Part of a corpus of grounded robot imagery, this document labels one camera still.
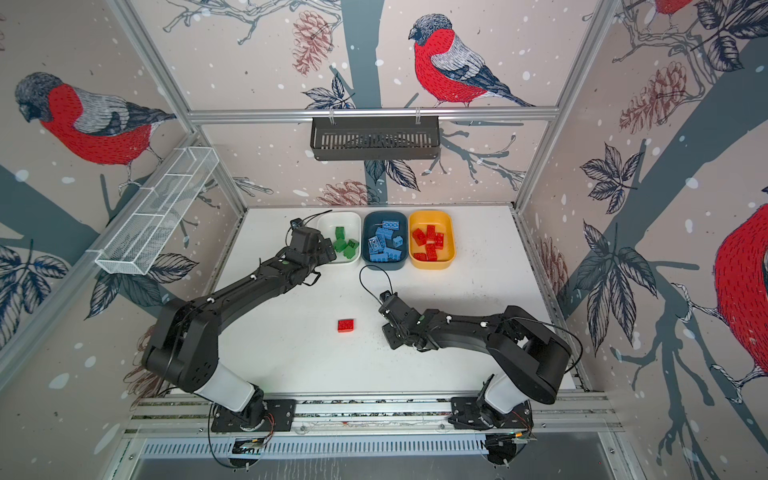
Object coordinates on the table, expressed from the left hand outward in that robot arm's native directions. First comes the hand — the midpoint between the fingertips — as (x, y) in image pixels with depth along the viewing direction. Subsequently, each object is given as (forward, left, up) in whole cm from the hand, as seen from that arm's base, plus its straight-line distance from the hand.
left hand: (319, 247), depth 90 cm
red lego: (-20, -9, -13) cm, 25 cm away
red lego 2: (+14, -33, -12) cm, 38 cm away
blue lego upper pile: (+20, -23, -13) cm, 34 cm away
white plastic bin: (+19, +2, -10) cm, 21 cm away
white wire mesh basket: (-10, +40, +16) cm, 44 cm away
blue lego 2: (+11, -25, -12) cm, 30 cm away
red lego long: (+16, -38, -12) cm, 43 cm away
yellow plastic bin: (+20, -43, -12) cm, 49 cm away
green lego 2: (+10, -4, -12) cm, 16 cm away
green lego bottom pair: (+8, -8, -13) cm, 17 cm away
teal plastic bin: (+20, -15, -10) cm, 27 cm away
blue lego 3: (+15, -20, -13) cm, 28 cm away
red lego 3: (+8, -37, -14) cm, 40 cm away
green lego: (+15, -4, -10) cm, 18 cm away
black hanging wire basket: (+40, -17, +13) cm, 45 cm away
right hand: (-21, -22, -15) cm, 34 cm away
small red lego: (+5, -33, -12) cm, 35 cm away
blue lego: (+6, -21, -12) cm, 25 cm away
